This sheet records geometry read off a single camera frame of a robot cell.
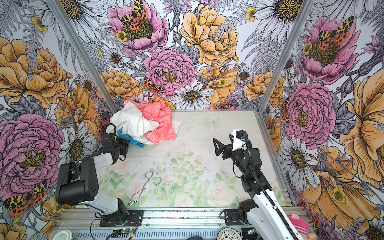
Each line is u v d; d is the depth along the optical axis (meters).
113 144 0.76
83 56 0.88
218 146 0.65
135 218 0.74
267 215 0.48
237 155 0.63
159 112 1.15
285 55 0.89
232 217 0.74
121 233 0.73
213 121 1.16
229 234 0.69
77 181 0.48
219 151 0.65
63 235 0.64
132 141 0.95
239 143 0.62
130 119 0.94
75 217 0.76
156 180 0.87
